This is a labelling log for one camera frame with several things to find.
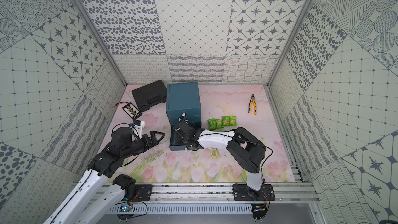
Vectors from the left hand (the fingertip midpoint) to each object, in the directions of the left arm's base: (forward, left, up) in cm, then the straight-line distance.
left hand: (159, 134), depth 73 cm
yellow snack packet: (-1, -27, -18) cm, 33 cm away
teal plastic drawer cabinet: (+21, -9, +3) cm, 24 cm away
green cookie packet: (+20, -40, -18) cm, 48 cm away
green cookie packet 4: (+18, -26, -19) cm, 37 cm away
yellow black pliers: (+37, -56, -19) cm, 70 cm away
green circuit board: (-27, +15, -21) cm, 38 cm away
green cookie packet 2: (+20, -35, -18) cm, 44 cm away
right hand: (+6, -6, -15) cm, 17 cm away
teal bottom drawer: (-1, -7, -6) cm, 10 cm away
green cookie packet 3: (+18, -30, -18) cm, 40 cm away
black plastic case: (+39, +20, -16) cm, 47 cm away
